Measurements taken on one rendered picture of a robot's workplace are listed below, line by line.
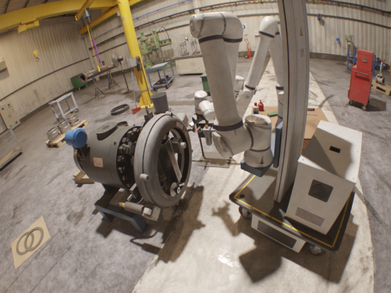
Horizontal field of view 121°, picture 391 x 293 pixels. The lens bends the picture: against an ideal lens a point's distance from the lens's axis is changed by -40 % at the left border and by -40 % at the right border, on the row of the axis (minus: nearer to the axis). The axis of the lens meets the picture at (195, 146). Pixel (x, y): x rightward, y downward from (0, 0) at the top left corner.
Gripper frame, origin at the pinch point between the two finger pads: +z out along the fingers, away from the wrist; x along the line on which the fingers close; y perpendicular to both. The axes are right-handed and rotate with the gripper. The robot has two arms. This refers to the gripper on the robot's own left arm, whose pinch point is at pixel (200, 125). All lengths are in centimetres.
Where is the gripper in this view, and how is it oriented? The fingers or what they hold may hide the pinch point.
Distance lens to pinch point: 150.3
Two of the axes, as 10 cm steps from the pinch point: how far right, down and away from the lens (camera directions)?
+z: 0.2, 5.6, 8.3
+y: -6.2, -6.5, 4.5
